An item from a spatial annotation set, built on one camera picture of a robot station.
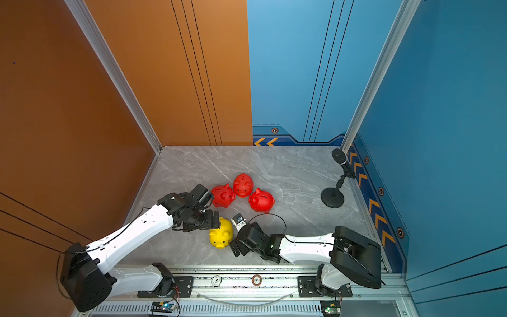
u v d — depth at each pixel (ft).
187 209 1.84
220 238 2.56
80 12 2.29
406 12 2.29
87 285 1.53
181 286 2.43
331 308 2.33
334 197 3.17
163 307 2.31
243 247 2.35
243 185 3.06
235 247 2.34
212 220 2.29
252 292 2.42
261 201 2.90
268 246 2.00
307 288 2.38
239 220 2.32
